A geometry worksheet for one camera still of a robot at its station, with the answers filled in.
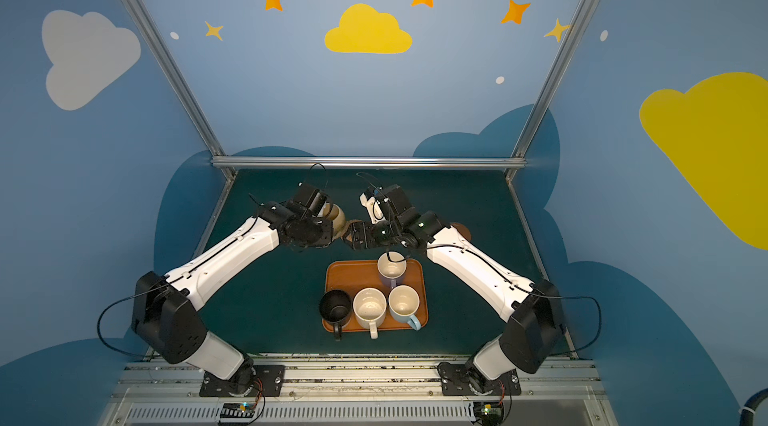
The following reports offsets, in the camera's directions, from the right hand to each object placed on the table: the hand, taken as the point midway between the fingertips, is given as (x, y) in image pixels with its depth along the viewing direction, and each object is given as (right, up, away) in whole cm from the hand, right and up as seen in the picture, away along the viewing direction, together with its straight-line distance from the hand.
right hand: (358, 233), depth 76 cm
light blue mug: (+13, -22, +10) cm, 27 cm away
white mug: (+2, -23, +10) cm, 25 cm away
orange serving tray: (-3, -16, +18) cm, 24 cm away
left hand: (-9, -1, +8) cm, 12 cm away
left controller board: (-30, -44, -4) cm, 53 cm away
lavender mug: (+9, -12, +16) cm, 22 cm away
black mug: (-8, -22, +8) cm, 25 cm away
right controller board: (+33, -44, -3) cm, 56 cm away
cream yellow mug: (-7, +4, +8) cm, 11 cm away
